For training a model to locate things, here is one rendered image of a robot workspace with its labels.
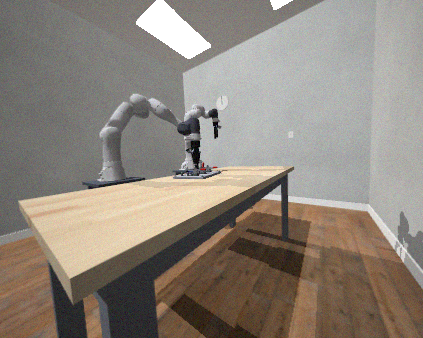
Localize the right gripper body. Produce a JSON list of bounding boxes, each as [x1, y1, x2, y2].
[[191, 141, 200, 154]]

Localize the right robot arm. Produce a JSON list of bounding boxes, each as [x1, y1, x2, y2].
[[97, 94, 202, 182]]

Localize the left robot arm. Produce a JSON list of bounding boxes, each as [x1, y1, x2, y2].
[[179, 104, 220, 170]]

